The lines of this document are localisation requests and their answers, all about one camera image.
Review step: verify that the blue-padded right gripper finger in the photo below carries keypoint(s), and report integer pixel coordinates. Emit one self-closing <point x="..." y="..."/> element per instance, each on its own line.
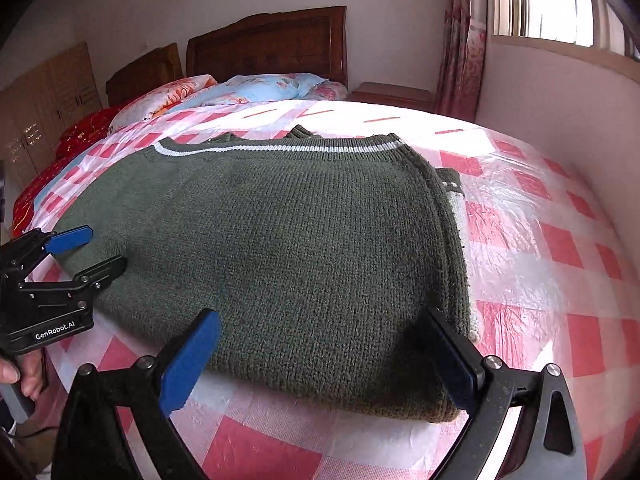
<point x="546" y="443"/>
<point x="91" y="443"/>

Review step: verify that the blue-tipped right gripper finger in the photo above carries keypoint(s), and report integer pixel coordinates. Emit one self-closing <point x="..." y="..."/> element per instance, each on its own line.
<point x="55" y="242"/>

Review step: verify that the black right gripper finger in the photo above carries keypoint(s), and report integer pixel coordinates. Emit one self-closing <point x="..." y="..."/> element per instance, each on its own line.
<point x="100" y="272"/>

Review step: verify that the green knit sweater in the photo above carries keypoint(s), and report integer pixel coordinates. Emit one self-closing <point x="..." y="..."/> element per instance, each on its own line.
<point x="321" y="256"/>

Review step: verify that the person's left hand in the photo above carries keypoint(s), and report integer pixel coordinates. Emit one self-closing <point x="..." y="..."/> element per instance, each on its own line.
<point x="28" y="371"/>

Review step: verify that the red bed cover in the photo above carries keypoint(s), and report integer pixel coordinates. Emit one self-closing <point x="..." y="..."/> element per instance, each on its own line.
<point x="74" y="140"/>

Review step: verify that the light wooden wardrobe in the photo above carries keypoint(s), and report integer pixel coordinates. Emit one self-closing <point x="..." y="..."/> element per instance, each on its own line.
<point x="39" y="106"/>

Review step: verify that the pink checkered bed sheet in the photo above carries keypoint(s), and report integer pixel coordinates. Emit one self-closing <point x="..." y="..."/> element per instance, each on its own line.
<point x="547" y="271"/>

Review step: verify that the orange floral pillow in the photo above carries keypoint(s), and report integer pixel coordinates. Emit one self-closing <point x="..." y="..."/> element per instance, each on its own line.
<point x="159" y="101"/>

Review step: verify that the dark wooden headboard far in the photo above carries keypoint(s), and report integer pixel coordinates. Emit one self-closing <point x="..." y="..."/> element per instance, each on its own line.
<point x="150" y="71"/>

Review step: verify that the dark wooden headboard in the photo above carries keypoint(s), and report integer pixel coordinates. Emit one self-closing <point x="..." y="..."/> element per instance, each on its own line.
<point x="150" y="71"/>
<point x="302" y="41"/>

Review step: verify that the light blue floral quilt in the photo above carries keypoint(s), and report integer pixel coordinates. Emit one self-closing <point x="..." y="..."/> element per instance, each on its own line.
<point x="254" y="88"/>

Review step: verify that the dark wooden headboard near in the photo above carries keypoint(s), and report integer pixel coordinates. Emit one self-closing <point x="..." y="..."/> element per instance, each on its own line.
<point x="302" y="41"/>

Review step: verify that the wooden nightstand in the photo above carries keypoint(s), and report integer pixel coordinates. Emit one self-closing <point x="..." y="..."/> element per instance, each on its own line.
<point x="393" y="95"/>

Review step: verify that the pink floral curtain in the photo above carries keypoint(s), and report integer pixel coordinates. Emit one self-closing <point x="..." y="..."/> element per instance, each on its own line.
<point x="462" y="67"/>

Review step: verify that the window with frame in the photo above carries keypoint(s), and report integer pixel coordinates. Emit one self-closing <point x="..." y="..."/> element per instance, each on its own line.
<point x="588" y="30"/>

